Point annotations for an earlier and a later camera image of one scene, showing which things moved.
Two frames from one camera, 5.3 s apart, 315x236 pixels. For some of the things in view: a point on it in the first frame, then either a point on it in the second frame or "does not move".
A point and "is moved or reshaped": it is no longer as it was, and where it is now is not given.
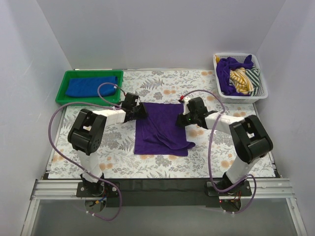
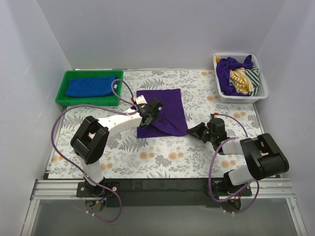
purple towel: (158, 133) is moved or reshaped
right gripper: (182, 121) → (204, 131)
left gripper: (141, 112) → (151, 112)
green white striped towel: (253, 73) does not move
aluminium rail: (260, 189) does not move
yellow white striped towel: (242, 83) does not move
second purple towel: (224, 66) does not move
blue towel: (88, 87) does not move
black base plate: (165, 192) does not move
